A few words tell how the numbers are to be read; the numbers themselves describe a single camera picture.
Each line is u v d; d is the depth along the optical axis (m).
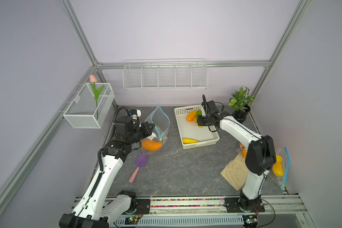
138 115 0.66
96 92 0.80
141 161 0.91
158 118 0.84
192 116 1.06
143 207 0.74
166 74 1.08
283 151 0.89
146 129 0.62
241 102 0.86
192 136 0.99
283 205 0.76
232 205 0.74
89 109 0.84
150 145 0.89
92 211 0.38
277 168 0.81
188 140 0.95
